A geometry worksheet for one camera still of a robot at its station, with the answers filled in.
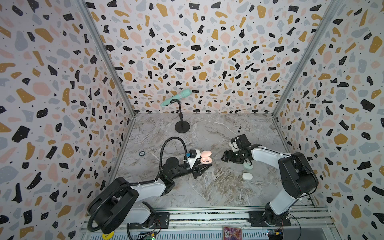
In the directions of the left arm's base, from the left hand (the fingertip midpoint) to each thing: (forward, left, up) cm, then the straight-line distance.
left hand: (211, 160), depth 73 cm
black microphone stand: (+39, +19, -21) cm, 48 cm away
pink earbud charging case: (+2, +3, 0) cm, 3 cm away
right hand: (+11, -11, -17) cm, 23 cm away
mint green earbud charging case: (+5, -24, -19) cm, 32 cm away
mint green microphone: (+37, +13, +12) cm, 41 cm away
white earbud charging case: (-1, -22, -20) cm, 30 cm away
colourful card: (-28, -9, -19) cm, 35 cm away
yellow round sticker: (-28, +48, -19) cm, 59 cm away
